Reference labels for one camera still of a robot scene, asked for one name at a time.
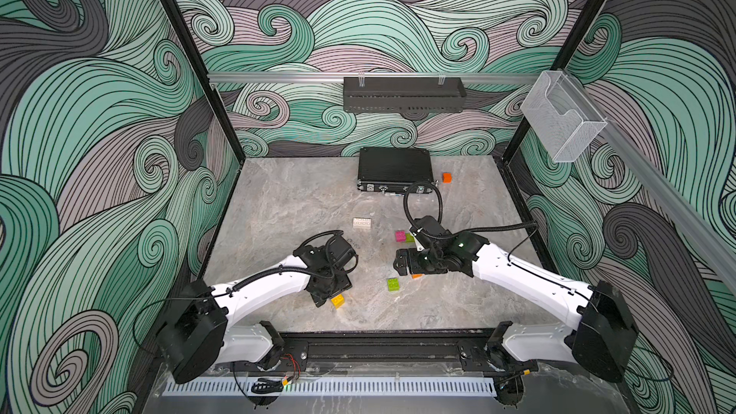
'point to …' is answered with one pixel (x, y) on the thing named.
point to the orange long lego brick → (416, 276)
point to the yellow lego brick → (338, 301)
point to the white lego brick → (361, 224)
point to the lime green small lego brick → (393, 284)
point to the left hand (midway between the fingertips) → (344, 289)
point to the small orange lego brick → (447, 177)
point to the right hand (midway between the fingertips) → (405, 267)
